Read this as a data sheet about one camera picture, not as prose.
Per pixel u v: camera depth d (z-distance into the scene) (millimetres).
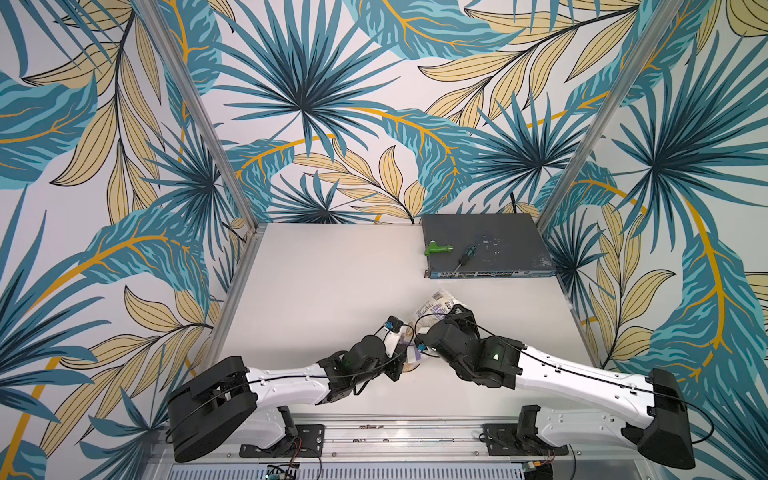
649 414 405
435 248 1065
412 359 731
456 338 556
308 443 741
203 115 862
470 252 1036
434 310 748
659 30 705
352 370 615
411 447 733
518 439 659
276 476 709
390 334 696
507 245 1103
